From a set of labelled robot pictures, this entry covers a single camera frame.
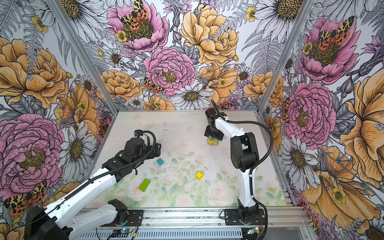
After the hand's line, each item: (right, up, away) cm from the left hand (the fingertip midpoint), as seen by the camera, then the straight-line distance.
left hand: (152, 150), depth 81 cm
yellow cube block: (+25, -15, +6) cm, 30 cm away
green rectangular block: (-6, -20, +4) cm, 21 cm away
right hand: (+34, +4, +16) cm, 38 cm away
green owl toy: (+32, +4, +18) cm, 37 cm away
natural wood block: (+34, +1, +18) cm, 39 cm away
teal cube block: (+1, -8, +11) cm, 14 cm away
